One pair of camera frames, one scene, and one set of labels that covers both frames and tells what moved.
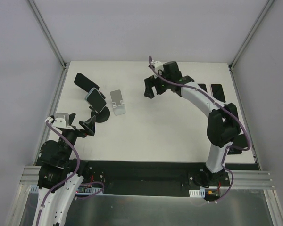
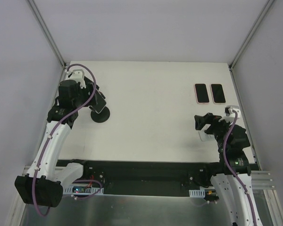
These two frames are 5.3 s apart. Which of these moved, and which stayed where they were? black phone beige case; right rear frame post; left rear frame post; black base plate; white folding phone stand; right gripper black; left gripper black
Moved: right gripper black; left gripper black; white folding phone stand
Stayed: black phone beige case; right rear frame post; black base plate; left rear frame post
